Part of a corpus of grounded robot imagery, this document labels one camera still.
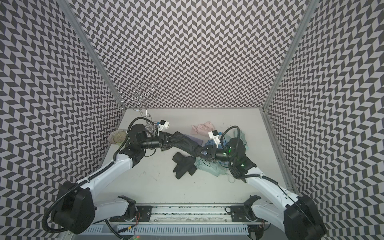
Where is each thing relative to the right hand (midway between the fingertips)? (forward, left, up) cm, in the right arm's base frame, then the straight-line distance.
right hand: (195, 155), depth 68 cm
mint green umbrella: (+2, -11, -19) cm, 22 cm away
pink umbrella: (+30, -4, -19) cm, 36 cm away
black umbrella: (+3, +7, -17) cm, 19 cm away
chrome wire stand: (+31, +34, +8) cm, 47 cm away
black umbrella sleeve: (+5, +7, +4) cm, 10 cm away
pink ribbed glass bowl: (+26, +56, -23) cm, 66 cm away
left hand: (+5, +7, +3) cm, 9 cm away
